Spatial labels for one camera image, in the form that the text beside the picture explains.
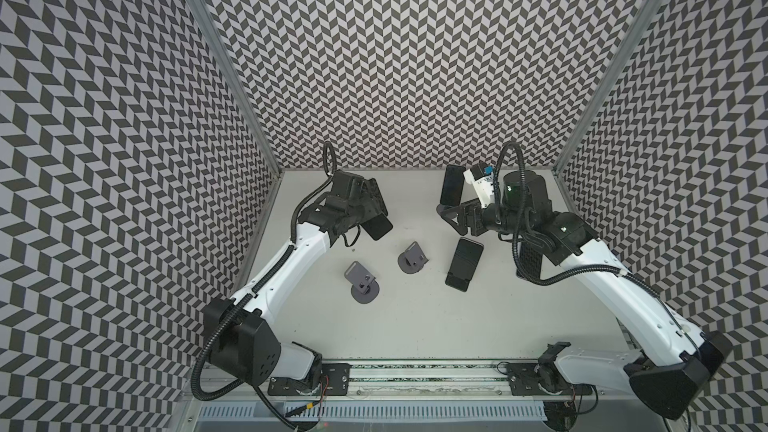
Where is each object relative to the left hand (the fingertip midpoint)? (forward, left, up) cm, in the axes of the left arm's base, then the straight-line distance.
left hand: (370, 207), depth 81 cm
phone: (-3, -2, -6) cm, 7 cm away
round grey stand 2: (-17, +2, -15) cm, 23 cm away
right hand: (-10, -20, +7) cm, 24 cm away
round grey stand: (-8, -12, -16) cm, 21 cm away
